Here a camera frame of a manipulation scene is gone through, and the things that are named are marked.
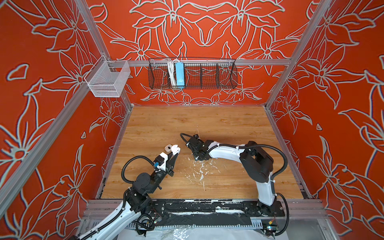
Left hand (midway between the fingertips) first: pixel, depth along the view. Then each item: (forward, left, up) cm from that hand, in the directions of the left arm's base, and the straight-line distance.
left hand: (174, 152), depth 70 cm
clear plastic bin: (+45, +49, +10) cm, 67 cm away
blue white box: (+46, +1, +13) cm, 48 cm away
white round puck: (+1, 0, +1) cm, 2 cm away
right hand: (+11, -11, -21) cm, 26 cm away
